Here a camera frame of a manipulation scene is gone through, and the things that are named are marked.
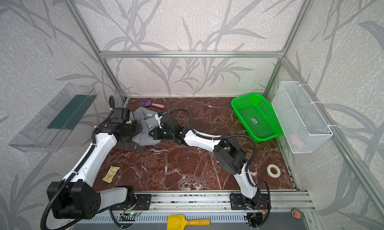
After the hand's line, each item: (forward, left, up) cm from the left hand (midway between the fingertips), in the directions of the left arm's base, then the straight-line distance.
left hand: (142, 123), depth 82 cm
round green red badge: (-40, -79, -16) cm, 90 cm away
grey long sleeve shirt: (+2, -2, +1) cm, 3 cm away
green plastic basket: (+20, -76, -19) cm, 81 cm away
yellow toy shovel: (-44, -23, -15) cm, 51 cm away
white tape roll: (-21, -72, -17) cm, 77 cm away
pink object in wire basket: (-10, -80, +3) cm, 81 cm away
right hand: (-3, -4, -1) cm, 6 cm away
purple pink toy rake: (+32, +10, -20) cm, 39 cm away
